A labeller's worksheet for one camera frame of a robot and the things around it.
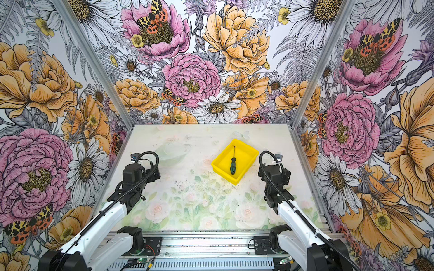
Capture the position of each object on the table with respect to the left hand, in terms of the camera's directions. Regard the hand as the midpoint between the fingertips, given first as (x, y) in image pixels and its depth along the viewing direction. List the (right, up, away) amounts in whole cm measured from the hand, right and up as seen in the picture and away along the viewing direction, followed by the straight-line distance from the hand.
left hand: (148, 172), depth 85 cm
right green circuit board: (+62, -35, -14) cm, 72 cm away
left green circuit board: (+4, -34, -14) cm, 37 cm away
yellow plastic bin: (+36, +2, +16) cm, 40 cm away
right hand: (+62, +1, 0) cm, 62 cm away
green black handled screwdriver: (+43, +1, +12) cm, 44 cm away
